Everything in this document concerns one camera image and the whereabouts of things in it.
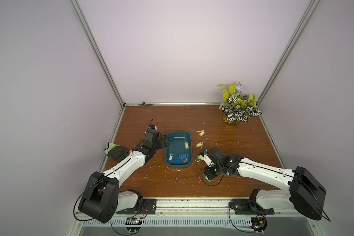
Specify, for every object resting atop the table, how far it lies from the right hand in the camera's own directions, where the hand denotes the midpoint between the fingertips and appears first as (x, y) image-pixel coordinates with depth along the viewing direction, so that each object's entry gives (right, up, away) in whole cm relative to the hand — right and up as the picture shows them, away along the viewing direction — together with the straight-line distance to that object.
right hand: (203, 170), depth 81 cm
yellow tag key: (+2, +19, +22) cm, 29 cm away
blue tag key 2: (-15, +3, +8) cm, 17 cm away
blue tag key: (-20, +4, +9) cm, 22 cm away
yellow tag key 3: (0, +11, +16) cm, 20 cm away
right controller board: (+26, -22, -11) cm, 35 cm away
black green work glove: (-56, +7, +15) cm, 58 cm away
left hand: (-23, +17, +8) cm, 30 cm away
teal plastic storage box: (-14, +6, +11) cm, 19 cm away
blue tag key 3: (-10, +6, +11) cm, 16 cm away
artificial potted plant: (+22, +36, +7) cm, 43 cm away
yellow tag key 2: (-9, +11, +15) cm, 21 cm away
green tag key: (+3, -6, 0) cm, 6 cm away
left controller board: (-36, -22, -9) cm, 43 cm away
